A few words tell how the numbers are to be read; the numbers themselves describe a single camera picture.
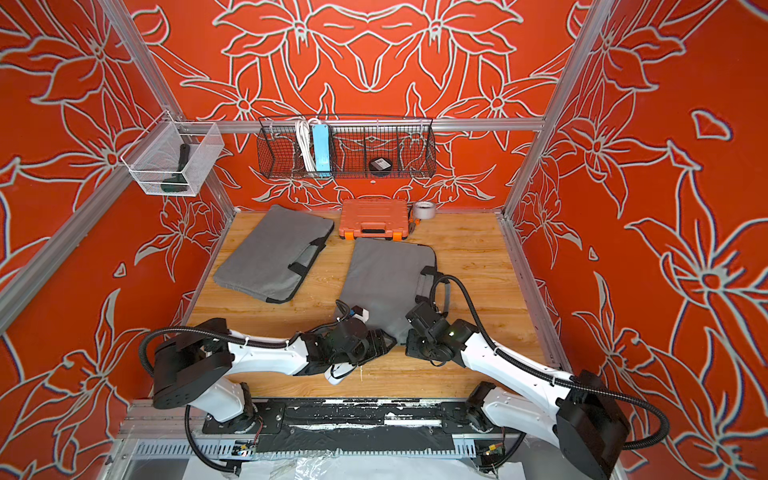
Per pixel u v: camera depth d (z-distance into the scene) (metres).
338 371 0.69
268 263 1.00
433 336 0.61
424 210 1.16
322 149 0.90
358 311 0.79
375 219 1.13
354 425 0.73
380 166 0.95
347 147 0.99
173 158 0.92
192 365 0.44
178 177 0.81
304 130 0.88
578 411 0.40
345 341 0.63
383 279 0.96
